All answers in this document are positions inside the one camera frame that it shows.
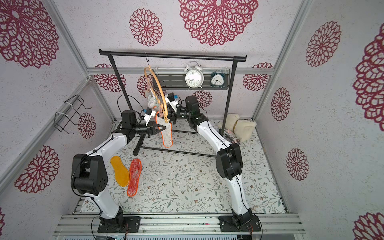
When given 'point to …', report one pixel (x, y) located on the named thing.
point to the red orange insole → (135, 171)
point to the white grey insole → (151, 98)
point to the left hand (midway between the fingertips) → (164, 127)
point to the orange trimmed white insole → (153, 103)
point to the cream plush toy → (243, 129)
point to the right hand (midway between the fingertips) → (157, 110)
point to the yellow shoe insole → (121, 173)
